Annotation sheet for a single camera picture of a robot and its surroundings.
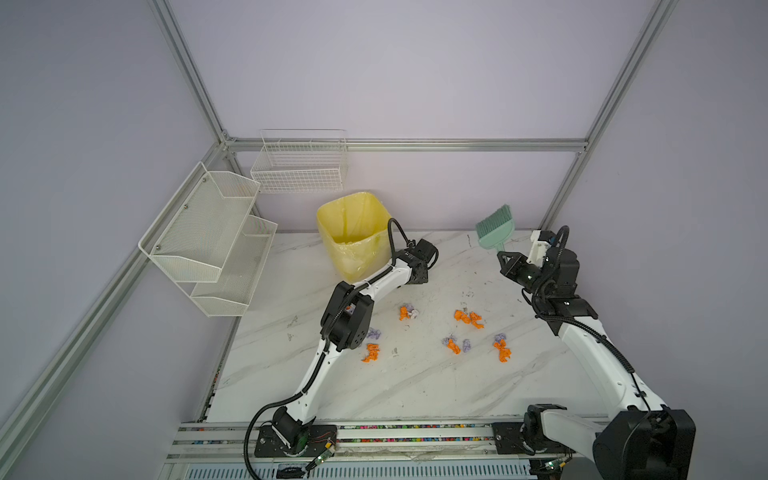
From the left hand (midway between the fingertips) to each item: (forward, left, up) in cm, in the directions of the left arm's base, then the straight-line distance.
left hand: (413, 275), depth 103 cm
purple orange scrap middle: (-24, -10, -2) cm, 26 cm away
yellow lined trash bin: (+15, +21, +8) cm, 27 cm away
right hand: (-10, -21, +24) cm, 33 cm away
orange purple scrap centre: (-13, +2, -2) cm, 14 cm away
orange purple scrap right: (-24, -26, -3) cm, 35 cm away
